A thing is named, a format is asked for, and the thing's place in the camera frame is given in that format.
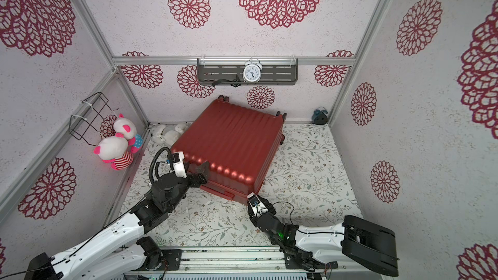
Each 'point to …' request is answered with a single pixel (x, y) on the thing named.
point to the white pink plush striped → (113, 150)
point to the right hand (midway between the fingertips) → (253, 199)
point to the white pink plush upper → (126, 128)
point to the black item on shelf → (234, 82)
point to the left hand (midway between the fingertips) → (201, 164)
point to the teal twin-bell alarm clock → (320, 116)
